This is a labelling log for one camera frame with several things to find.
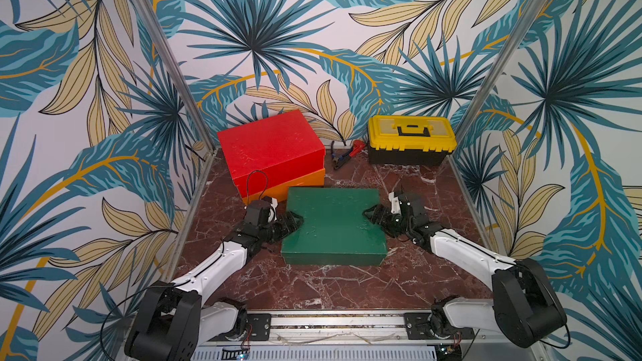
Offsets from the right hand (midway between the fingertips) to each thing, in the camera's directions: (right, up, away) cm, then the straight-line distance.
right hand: (368, 216), depth 87 cm
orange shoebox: (-18, +13, +9) cm, 24 cm away
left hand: (-24, -3, -3) cm, 24 cm away
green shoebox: (-12, -4, -5) cm, 13 cm away
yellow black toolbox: (+21, +29, +18) cm, 40 cm away
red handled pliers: (-9, +20, +27) cm, 35 cm away
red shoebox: (-34, +23, +4) cm, 41 cm away
